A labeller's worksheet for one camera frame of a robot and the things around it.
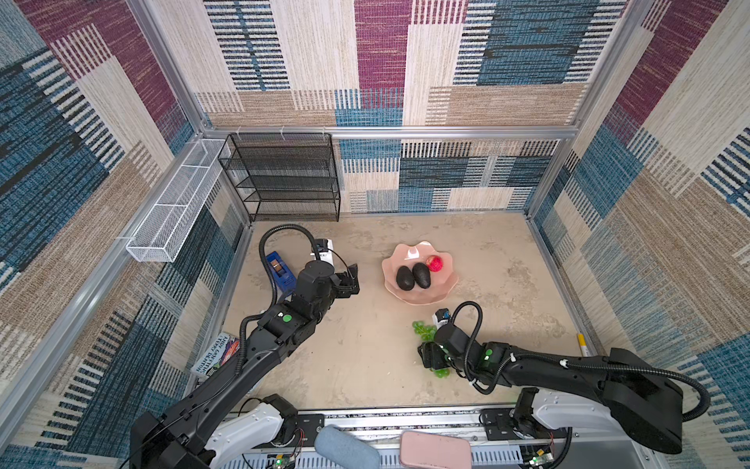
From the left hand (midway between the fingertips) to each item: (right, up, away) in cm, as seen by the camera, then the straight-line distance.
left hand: (343, 266), depth 76 cm
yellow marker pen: (+69, -24, +11) cm, 74 cm away
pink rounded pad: (+21, -44, -5) cm, 49 cm away
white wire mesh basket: (-43, +9, -5) cm, 44 cm away
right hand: (+25, -26, +10) cm, 37 cm away
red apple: (+27, 0, +21) cm, 34 cm away
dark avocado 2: (+18, -5, +19) cm, 26 cm away
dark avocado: (+23, -4, +21) cm, 31 cm away
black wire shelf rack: (-26, +31, +33) cm, 53 cm away
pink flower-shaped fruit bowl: (+30, -7, +21) cm, 37 cm away
